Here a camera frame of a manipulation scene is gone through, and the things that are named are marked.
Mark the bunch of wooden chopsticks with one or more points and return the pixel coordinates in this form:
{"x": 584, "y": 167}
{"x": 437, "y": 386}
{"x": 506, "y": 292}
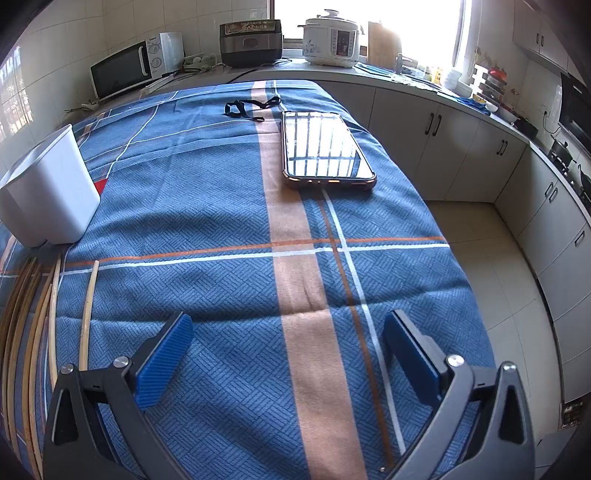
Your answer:
{"x": 87, "y": 318}

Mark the blue drying mat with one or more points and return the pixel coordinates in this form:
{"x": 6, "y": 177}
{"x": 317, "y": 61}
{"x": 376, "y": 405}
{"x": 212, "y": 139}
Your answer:
{"x": 376, "y": 69}

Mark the white microwave oven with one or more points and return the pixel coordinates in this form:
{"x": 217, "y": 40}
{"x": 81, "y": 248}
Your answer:
{"x": 124, "y": 69}

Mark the stack of white bowls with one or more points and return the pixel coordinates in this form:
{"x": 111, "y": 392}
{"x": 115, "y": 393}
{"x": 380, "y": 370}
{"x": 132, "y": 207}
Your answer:
{"x": 453, "y": 79}

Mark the black range hood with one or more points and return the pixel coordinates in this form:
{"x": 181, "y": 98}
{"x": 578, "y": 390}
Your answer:
{"x": 575, "y": 110}

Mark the smartphone with pink case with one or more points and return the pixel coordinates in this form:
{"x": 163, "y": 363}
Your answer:
{"x": 323, "y": 147}

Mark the blue dish cloth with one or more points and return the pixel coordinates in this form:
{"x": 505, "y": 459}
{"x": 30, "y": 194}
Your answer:
{"x": 473, "y": 104}

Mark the white plastic utensil holder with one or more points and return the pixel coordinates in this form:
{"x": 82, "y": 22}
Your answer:
{"x": 51, "y": 189}

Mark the gas stove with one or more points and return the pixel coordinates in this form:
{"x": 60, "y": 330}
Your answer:
{"x": 570, "y": 164}

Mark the white upper kitchen cabinets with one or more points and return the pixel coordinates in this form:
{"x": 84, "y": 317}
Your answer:
{"x": 540, "y": 32}

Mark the small red paper piece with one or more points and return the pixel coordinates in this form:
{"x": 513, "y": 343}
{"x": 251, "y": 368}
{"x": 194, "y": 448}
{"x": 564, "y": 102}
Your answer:
{"x": 100, "y": 187}

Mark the white electric pressure cooker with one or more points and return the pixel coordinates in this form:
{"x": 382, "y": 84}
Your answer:
{"x": 330, "y": 41}

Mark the dark brown rice cooker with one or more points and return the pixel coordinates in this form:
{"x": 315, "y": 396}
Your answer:
{"x": 251, "y": 44}

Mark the blue plaid tablecloth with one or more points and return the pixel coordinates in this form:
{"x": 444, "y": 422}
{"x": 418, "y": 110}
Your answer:
{"x": 207, "y": 207}

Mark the white lower kitchen cabinets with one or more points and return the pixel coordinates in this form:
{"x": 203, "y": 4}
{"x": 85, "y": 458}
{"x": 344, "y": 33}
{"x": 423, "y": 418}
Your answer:
{"x": 461, "y": 152}

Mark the spice rack with jars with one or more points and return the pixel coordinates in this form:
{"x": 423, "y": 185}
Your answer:
{"x": 491, "y": 81}

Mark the bowl of eggs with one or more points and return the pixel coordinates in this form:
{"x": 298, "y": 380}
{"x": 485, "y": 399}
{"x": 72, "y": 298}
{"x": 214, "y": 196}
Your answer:
{"x": 201, "y": 60}

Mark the white kitchen cabinets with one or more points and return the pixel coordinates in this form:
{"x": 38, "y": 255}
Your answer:
{"x": 461, "y": 152}
{"x": 540, "y": 32}

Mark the white power strip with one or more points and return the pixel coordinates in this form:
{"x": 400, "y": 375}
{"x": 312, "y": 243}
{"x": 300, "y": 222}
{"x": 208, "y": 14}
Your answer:
{"x": 159, "y": 84}

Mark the kitchen faucet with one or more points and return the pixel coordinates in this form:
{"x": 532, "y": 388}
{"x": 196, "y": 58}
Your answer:
{"x": 401, "y": 62}

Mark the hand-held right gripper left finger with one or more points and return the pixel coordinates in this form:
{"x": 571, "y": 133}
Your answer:
{"x": 164, "y": 362}

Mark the wooden cutting board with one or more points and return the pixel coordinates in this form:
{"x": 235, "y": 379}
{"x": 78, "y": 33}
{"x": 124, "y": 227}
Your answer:
{"x": 383, "y": 44}

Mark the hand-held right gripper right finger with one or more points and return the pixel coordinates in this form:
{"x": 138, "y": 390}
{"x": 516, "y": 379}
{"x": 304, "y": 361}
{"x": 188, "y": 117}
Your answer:
{"x": 412, "y": 357}

